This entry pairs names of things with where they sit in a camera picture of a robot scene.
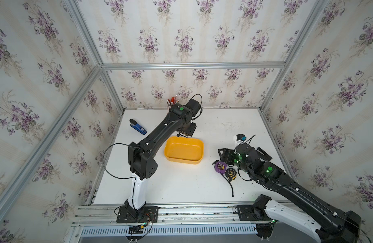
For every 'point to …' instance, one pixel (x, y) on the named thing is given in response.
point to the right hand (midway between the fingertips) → (224, 151)
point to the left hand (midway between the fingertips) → (188, 131)
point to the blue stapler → (135, 125)
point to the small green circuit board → (137, 229)
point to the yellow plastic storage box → (184, 150)
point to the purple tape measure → (220, 167)
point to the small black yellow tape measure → (231, 173)
